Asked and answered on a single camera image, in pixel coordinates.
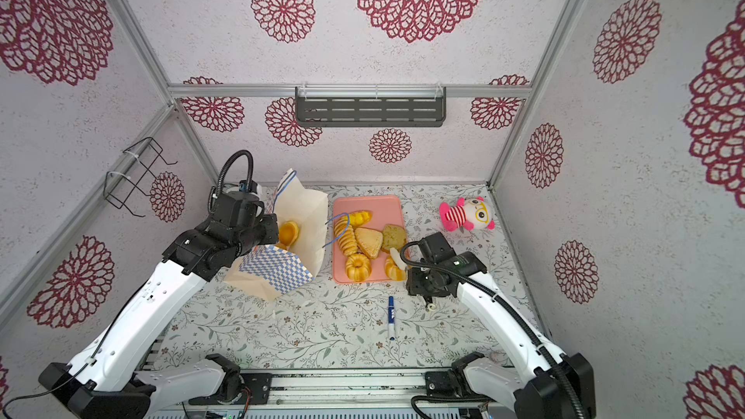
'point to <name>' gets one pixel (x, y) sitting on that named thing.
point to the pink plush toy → (470, 213)
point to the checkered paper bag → (269, 272)
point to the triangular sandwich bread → (369, 241)
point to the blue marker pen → (391, 318)
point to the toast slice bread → (393, 237)
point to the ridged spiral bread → (345, 237)
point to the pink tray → (385, 210)
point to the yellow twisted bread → (359, 217)
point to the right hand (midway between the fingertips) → (415, 281)
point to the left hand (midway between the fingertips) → (272, 226)
